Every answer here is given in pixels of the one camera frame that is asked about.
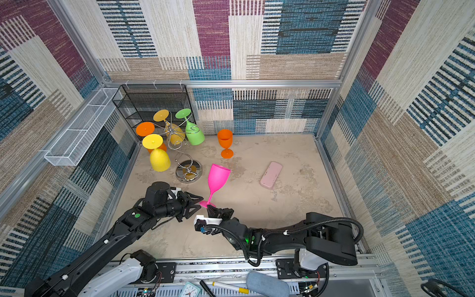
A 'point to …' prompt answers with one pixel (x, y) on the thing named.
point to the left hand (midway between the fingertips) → (204, 200)
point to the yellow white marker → (241, 290)
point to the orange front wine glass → (225, 138)
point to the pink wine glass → (218, 177)
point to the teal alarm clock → (190, 290)
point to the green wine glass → (193, 135)
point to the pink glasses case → (271, 175)
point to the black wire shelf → (138, 103)
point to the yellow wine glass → (159, 160)
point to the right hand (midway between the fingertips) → (214, 204)
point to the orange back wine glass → (146, 129)
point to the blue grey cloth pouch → (260, 284)
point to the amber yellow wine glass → (175, 132)
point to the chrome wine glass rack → (187, 171)
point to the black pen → (206, 288)
